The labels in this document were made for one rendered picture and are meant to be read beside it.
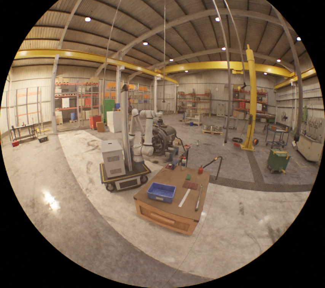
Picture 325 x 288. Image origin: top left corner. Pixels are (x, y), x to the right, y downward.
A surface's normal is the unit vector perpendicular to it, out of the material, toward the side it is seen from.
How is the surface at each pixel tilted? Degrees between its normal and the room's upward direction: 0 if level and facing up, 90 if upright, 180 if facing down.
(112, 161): 90
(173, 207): 0
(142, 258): 0
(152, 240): 0
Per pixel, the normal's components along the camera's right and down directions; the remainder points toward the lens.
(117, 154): 0.53, 0.17
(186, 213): 0.01, -0.98
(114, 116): 0.84, 0.11
